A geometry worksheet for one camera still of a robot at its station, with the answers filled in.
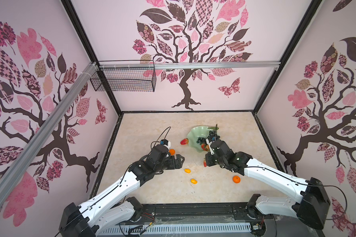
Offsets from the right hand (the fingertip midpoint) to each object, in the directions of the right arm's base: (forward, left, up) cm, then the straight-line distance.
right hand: (205, 154), depth 81 cm
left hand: (-6, +16, +1) cm, 17 cm away
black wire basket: (+69, +61, +4) cm, 92 cm away
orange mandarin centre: (+8, +20, -11) cm, 24 cm away
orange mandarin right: (-11, -18, -12) cm, 24 cm away
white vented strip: (-34, +16, -13) cm, 40 cm away
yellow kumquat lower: (-11, +7, -13) cm, 18 cm away
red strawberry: (+16, +11, -11) cm, 22 cm away
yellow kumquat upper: (-5, +10, -12) cm, 17 cm away
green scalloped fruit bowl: (+23, -1, -10) cm, 25 cm away
